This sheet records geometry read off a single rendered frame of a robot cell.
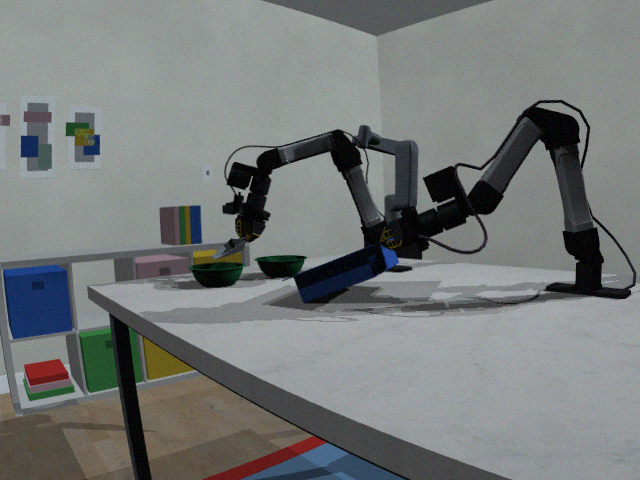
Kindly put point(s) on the green bowl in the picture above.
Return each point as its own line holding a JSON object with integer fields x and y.
{"x": 281, "y": 265}
{"x": 217, "y": 277}

